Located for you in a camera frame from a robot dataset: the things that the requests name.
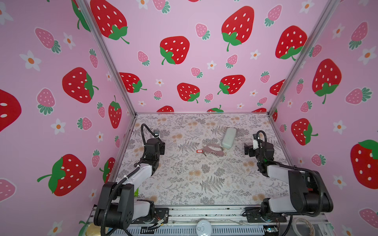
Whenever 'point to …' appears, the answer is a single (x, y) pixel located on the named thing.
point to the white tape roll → (312, 231)
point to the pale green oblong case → (229, 137)
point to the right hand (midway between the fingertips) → (254, 142)
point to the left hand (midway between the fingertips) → (156, 141)
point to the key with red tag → (200, 151)
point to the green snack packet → (136, 192)
